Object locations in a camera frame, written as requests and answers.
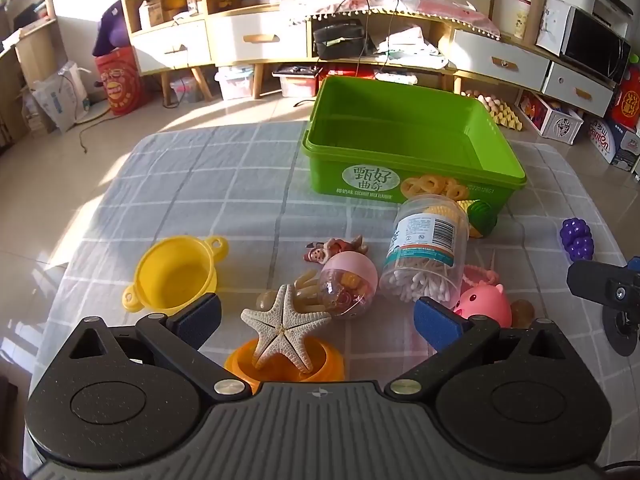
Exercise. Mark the grey checked tablecloth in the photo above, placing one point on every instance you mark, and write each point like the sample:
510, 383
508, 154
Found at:
200, 185

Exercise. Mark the purple toy grapes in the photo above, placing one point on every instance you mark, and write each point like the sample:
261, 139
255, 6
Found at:
577, 240

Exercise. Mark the tan octopus toy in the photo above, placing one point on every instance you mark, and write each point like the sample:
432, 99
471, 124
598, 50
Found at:
305, 287

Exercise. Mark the wooden bookshelf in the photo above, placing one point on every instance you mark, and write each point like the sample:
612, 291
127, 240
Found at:
30, 55

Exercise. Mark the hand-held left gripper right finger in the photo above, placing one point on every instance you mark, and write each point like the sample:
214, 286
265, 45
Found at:
432, 322

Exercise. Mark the pink capsule egg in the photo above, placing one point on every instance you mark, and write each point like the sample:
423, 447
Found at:
350, 270

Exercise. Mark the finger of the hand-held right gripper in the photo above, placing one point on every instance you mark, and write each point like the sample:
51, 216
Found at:
595, 280

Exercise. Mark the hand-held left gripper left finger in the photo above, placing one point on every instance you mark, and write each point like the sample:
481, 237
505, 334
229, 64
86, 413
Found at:
202, 317

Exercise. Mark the white cardboard box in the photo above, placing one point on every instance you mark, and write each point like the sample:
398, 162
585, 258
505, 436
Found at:
550, 120

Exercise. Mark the red cardboard box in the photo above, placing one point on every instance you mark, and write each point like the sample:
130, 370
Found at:
627, 107

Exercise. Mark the yellow toy pot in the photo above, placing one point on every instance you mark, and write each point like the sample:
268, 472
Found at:
170, 275

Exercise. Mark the black bag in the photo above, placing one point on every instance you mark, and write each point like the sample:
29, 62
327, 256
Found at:
340, 40

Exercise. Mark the black microwave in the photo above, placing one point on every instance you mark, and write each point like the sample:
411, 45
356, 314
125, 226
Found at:
590, 45

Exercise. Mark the pink fringed cloth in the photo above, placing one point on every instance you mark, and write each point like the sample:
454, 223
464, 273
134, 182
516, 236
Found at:
440, 12

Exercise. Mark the egg tray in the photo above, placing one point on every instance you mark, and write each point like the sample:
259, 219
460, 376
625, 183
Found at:
495, 107

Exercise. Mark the white pink tumbler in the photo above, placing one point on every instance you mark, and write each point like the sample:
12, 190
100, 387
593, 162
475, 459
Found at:
526, 5

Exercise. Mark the pink pig toy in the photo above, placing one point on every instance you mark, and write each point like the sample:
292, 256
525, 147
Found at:
482, 305

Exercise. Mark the clear storage box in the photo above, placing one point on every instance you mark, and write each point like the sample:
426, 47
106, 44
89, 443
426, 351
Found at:
235, 85

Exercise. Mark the purple cloth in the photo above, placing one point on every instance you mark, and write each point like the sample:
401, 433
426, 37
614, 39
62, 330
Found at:
107, 30

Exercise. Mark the white wooden tv cabinet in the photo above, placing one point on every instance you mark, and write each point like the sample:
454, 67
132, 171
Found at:
260, 40

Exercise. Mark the small brown figurine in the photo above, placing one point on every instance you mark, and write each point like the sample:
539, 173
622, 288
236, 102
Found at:
330, 249

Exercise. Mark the white plastic bag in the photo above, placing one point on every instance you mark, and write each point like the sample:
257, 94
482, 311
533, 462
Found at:
410, 45

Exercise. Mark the green plastic box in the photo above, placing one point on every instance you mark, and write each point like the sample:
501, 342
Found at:
325, 175

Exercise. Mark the white starfish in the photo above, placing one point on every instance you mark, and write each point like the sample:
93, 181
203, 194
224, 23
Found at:
280, 327

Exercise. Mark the clear cotton swab jar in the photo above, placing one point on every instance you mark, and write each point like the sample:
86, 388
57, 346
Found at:
425, 240

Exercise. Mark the red bucket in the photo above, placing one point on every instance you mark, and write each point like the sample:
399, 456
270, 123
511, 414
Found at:
117, 85

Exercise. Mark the orange toy lid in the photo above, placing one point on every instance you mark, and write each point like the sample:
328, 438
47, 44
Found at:
330, 365

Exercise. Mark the brown round object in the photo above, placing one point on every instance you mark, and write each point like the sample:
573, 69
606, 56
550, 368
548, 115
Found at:
522, 312

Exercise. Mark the white paper bag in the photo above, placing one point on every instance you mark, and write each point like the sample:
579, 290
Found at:
60, 97

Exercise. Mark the toy corn cob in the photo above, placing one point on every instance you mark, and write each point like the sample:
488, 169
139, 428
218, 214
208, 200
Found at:
481, 217

